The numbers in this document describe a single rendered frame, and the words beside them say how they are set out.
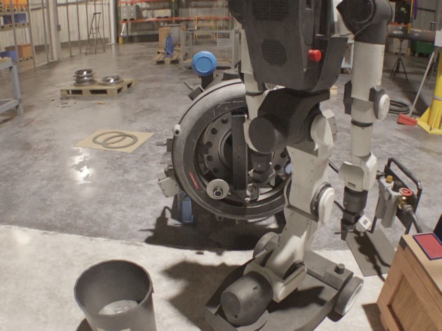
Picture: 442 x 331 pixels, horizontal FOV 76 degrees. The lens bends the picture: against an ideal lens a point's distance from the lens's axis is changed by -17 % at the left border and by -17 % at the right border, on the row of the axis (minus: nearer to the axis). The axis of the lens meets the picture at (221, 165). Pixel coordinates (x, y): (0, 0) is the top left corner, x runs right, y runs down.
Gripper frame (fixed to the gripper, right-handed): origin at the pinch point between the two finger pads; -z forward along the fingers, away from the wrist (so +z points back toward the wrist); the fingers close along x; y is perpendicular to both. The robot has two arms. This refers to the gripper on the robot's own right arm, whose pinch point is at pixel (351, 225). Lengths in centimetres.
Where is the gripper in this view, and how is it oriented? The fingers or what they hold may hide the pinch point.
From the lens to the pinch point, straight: 130.5
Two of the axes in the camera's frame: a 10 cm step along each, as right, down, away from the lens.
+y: -6.8, -3.2, 6.6
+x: 7.1, -4.7, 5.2
